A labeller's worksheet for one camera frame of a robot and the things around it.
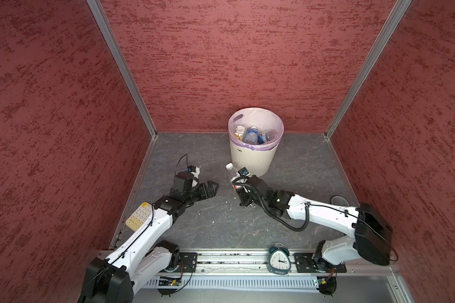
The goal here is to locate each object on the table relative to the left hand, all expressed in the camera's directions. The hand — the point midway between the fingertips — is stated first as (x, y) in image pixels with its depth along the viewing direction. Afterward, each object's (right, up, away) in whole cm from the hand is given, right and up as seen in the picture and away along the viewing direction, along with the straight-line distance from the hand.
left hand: (211, 191), depth 82 cm
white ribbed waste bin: (+22, +12, +6) cm, 26 cm away
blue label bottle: (+19, +26, +10) cm, 34 cm away
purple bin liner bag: (+25, +34, +12) cm, 44 cm away
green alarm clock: (+28, -25, -10) cm, 39 cm away
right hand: (+13, 0, -1) cm, 13 cm away
